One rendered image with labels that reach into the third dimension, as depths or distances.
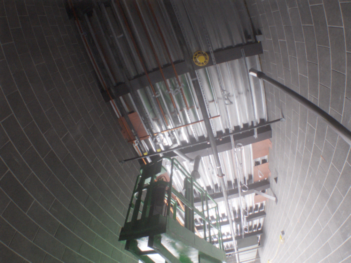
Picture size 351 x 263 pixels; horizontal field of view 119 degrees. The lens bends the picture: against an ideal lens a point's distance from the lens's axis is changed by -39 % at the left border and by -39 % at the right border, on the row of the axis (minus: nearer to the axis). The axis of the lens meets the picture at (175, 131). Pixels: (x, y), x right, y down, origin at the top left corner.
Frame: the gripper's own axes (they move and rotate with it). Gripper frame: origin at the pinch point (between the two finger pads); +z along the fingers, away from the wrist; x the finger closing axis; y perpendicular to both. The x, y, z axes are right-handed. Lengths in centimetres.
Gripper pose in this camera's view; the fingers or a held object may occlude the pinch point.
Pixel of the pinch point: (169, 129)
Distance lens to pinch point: 320.5
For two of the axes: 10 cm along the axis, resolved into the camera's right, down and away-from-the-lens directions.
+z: -3.2, -6.6, -6.8
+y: 9.4, -2.6, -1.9
